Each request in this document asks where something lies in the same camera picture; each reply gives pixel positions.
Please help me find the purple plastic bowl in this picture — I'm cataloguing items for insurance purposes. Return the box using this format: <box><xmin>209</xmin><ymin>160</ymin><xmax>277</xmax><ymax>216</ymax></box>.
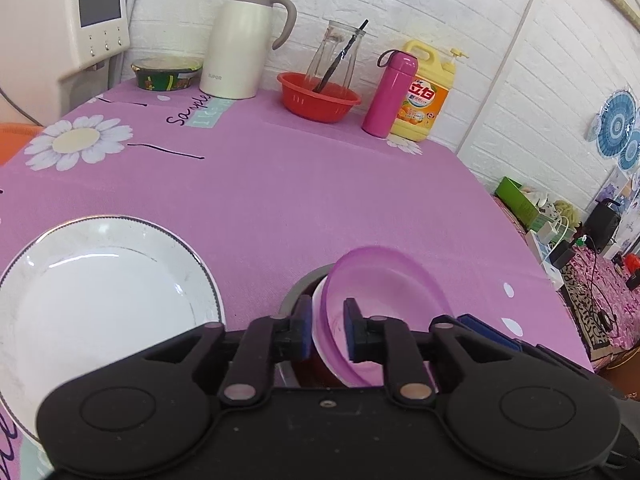
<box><xmin>321</xmin><ymin>246</ymin><xmax>454</xmax><ymax>388</ymax></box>

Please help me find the white floral plate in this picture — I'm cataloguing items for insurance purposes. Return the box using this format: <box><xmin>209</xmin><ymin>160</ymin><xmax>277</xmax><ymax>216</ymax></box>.
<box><xmin>1</xmin><ymin>216</ymin><xmax>226</xmax><ymax>442</ymax></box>

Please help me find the red white-lined bowl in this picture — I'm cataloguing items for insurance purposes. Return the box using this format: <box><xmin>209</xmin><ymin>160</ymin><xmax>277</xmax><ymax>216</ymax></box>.
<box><xmin>311</xmin><ymin>278</ymin><xmax>354</xmax><ymax>387</ymax></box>

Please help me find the green box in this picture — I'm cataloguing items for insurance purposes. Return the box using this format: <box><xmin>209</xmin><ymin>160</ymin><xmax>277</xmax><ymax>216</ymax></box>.
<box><xmin>495</xmin><ymin>177</ymin><xmax>548</xmax><ymax>231</ymax></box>

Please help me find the steel bowl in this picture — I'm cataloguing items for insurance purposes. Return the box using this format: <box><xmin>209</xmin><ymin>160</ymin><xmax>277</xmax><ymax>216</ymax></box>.
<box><xmin>273</xmin><ymin>262</ymin><xmax>338</xmax><ymax>390</ymax></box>

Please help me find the black speaker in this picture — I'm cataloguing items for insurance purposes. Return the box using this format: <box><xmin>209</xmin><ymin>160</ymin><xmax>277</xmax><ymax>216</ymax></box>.
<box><xmin>584</xmin><ymin>198</ymin><xmax>622</xmax><ymax>254</ymax></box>

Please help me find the yellow dish soap bottle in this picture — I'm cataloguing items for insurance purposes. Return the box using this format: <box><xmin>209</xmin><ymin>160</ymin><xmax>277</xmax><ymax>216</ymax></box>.
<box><xmin>390</xmin><ymin>40</ymin><xmax>469</xmax><ymax>143</ymax></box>

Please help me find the pink floral tablecloth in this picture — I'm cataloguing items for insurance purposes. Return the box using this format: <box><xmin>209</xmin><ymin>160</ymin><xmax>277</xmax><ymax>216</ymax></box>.
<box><xmin>1</xmin><ymin>82</ymin><xmax>589</xmax><ymax>365</ymax></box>

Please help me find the pink thermos bottle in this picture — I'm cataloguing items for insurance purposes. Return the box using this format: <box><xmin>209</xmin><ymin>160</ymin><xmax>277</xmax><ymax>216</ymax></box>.
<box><xmin>361</xmin><ymin>49</ymin><xmax>419</xmax><ymax>139</ymax></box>

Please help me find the red plastic basket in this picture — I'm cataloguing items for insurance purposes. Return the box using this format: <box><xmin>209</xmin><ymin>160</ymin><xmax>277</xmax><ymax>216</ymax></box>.
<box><xmin>277</xmin><ymin>72</ymin><xmax>361</xmax><ymax>124</ymax></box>

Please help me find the orange plastic basin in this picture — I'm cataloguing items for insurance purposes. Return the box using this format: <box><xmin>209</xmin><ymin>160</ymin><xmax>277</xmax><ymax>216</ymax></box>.
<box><xmin>0</xmin><ymin>122</ymin><xmax>42</xmax><ymax>165</ymax></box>

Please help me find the glass carafe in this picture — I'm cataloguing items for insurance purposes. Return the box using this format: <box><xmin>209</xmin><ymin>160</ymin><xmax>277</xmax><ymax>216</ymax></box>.
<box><xmin>304</xmin><ymin>19</ymin><xmax>378</xmax><ymax>92</ymax></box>

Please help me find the green instant noodle bowl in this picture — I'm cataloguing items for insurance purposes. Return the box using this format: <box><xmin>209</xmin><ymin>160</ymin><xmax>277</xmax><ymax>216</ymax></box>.
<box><xmin>131</xmin><ymin>55</ymin><xmax>203</xmax><ymax>92</ymax></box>

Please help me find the cream thermos jug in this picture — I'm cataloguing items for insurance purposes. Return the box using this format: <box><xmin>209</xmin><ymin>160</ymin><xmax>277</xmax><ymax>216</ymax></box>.
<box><xmin>200</xmin><ymin>0</ymin><xmax>297</xmax><ymax>100</ymax></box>

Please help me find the white water dispenser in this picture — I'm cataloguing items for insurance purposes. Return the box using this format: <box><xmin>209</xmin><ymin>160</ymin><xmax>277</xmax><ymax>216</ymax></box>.
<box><xmin>1</xmin><ymin>0</ymin><xmax>131</xmax><ymax>126</ymax></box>

